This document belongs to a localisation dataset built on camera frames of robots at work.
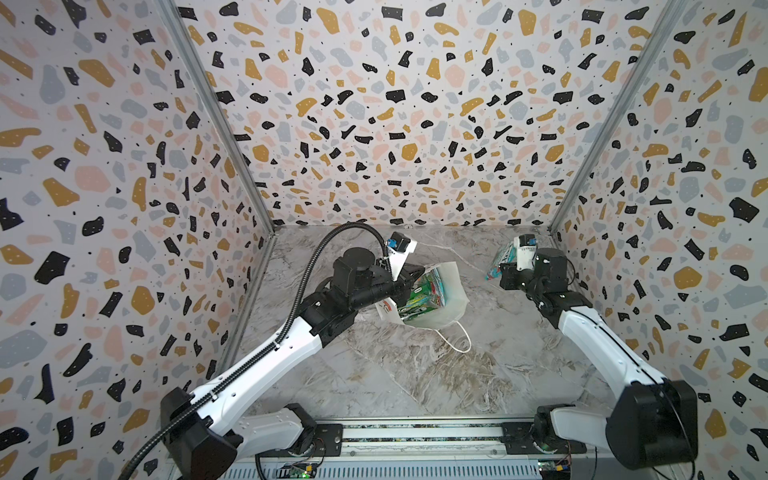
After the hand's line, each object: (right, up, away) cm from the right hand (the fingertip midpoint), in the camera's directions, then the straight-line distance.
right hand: (499, 258), depth 84 cm
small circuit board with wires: (-52, -50, -13) cm, 73 cm away
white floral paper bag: (-12, -11, 0) cm, 17 cm away
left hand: (-22, -1, -18) cm, 29 cm away
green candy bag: (-20, -12, +10) cm, 25 cm away
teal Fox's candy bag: (-17, -9, +6) cm, 20 cm away
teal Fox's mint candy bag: (+2, +1, +2) cm, 3 cm away
